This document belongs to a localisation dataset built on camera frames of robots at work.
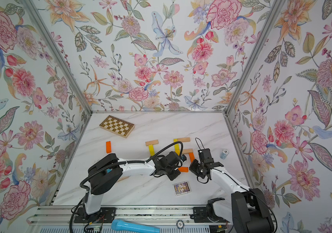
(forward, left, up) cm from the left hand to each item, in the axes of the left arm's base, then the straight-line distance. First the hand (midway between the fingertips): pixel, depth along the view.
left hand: (179, 172), depth 87 cm
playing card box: (-9, 0, 0) cm, 9 cm away
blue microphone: (-26, +31, +4) cm, 41 cm away
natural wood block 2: (+24, -5, -1) cm, 24 cm away
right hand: (+4, -7, 0) cm, 8 cm away
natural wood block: (+22, +17, -1) cm, 28 cm away
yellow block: (+18, +18, -3) cm, 26 cm away
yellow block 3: (+6, +2, +16) cm, 17 cm away
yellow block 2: (+3, +4, +27) cm, 27 cm away
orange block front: (+1, -3, +1) cm, 3 cm away
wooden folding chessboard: (+35, +44, +1) cm, 56 cm away
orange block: (+19, +48, -2) cm, 51 cm away
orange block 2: (+11, -9, -1) cm, 14 cm away
